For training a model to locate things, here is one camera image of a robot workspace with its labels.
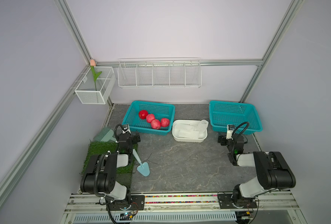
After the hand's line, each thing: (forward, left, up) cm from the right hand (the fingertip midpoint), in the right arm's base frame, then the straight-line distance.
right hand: (226, 131), depth 94 cm
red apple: (+17, +59, -1) cm, 61 cm away
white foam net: (+6, +27, -3) cm, 27 cm away
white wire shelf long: (+35, +45, +23) cm, 62 cm away
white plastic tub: (0, +15, -6) cm, 16 cm away
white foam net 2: (-1, +25, -1) cm, 25 cm away
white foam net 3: (+3, +16, +3) cm, 16 cm away
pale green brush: (+2, +85, -6) cm, 86 cm away
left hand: (-1, +65, +1) cm, 65 cm away
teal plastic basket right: (+21, -5, -6) cm, 23 cm away
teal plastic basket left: (+23, +46, -4) cm, 51 cm away
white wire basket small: (+10, +86, +28) cm, 91 cm away
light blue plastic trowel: (-22, +55, -8) cm, 59 cm away
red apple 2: (+13, +53, 0) cm, 55 cm away
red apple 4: (+9, +42, -1) cm, 43 cm away
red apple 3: (+7, +49, -1) cm, 49 cm away
